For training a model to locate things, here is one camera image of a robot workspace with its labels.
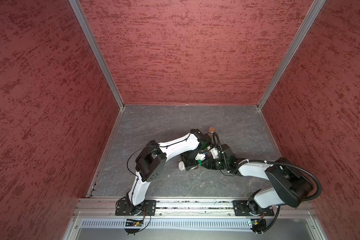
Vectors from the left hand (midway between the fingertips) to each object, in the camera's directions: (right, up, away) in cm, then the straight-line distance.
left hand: (183, 166), depth 81 cm
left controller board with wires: (-25, -27, -9) cm, 38 cm away
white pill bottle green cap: (-1, +1, -4) cm, 4 cm away
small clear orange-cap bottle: (+19, +19, +14) cm, 31 cm away
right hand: (+11, -3, +5) cm, 12 cm away
